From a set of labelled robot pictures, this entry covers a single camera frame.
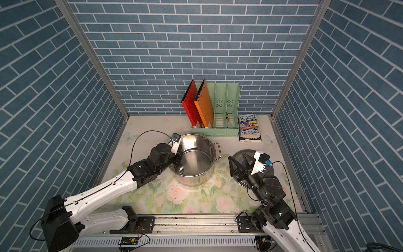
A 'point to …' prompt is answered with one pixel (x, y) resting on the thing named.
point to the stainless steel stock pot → (199, 154)
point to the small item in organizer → (229, 124)
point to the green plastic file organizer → (225, 100)
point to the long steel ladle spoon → (181, 170)
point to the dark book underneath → (249, 138)
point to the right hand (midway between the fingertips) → (237, 157)
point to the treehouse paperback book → (248, 126)
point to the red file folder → (188, 102)
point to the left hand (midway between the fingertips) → (185, 147)
